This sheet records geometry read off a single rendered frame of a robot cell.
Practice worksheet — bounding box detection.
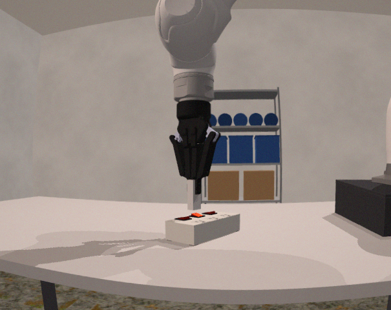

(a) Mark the white power strip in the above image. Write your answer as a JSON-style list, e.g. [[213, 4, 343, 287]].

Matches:
[[165, 211, 240, 246]]

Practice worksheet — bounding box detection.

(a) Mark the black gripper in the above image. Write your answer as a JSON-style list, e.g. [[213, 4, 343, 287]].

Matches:
[[169, 100, 221, 211]]

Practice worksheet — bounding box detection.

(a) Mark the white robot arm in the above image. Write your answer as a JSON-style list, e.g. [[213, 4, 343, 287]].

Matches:
[[155, 0, 391, 185]]

